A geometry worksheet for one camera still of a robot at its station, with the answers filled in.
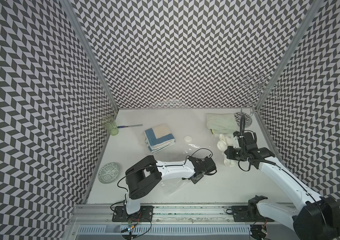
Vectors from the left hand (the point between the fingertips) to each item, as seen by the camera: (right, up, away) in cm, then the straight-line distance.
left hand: (190, 171), depth 85 cm
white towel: (+18, +16, -2) cm, 24 cm away
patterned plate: (-47, 0, -1) cm, 47 cm away
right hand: (+20, +10, -3) cm, 23 cm away
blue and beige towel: (-19, +19, +11) cm, 29 cm away
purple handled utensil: (-42, +26, +21) cm, 53 cm away
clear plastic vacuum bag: (-11, -6, -5) cm, 13 cm away
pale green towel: (+25, +28, +22) cm, 43 cm away
